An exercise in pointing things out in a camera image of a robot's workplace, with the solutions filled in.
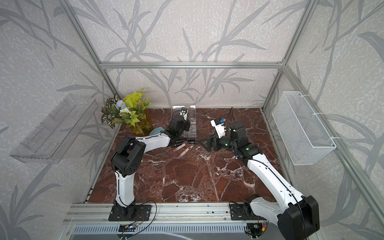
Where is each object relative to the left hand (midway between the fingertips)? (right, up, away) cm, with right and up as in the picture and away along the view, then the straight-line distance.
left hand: (187, 116), depth 98 cm
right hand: (+12, -11, -23) cm, 28 cm away
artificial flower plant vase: (-32, +3, -10) cm, 33 cm away
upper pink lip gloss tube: (-3, -19, 0) cm, 19 cm away
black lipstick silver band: (+4, -17, +1) cm, 17 cm away
